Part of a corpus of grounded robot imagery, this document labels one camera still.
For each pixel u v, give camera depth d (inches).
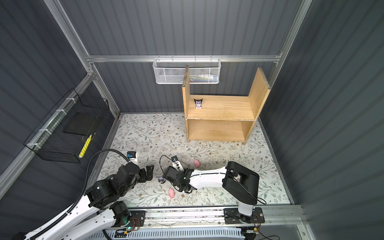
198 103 32.5
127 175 20.6
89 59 35.0
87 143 27.4
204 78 35.9
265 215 29.7
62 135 28.2
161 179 32.5
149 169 26.3
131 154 25.2
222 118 31.7
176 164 29.7
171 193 31.3
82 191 36.1
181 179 25.6
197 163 35.9
